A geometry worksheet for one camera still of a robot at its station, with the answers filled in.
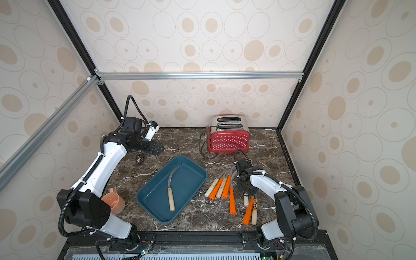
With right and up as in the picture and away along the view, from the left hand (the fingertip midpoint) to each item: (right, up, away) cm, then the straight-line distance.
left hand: (160, 143), depth 81 cm
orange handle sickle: (+26, -28, +5) cm, 39 cm away
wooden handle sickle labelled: (+47, -37, -2) cm, 60 cm away
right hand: (+47, -26, +8) cm, 54 cm away
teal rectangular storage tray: (+11, -23, +14) cm, 29 cm away
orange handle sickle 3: (+37, -34, +1) cm, 50 cm away
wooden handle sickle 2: (+33, -23, +10) cm, 41 cm away
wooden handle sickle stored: (+44, -30, +4) cm, 54 cm away
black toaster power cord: (+19, +2, +21) cm, 28 cm away
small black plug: (-17, -11, +19) cm, 28 cm away
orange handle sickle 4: (+44, -36, 0) cm, 57 cm away
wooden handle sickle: (+26, -25, +7) cm, 37 cm away
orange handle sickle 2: (+34, -27, +6) cm, 44 cm away
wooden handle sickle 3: (+4, -27, +5) cm, 28 cm away
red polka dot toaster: (+36, +5, +13) cm, 38 cm away
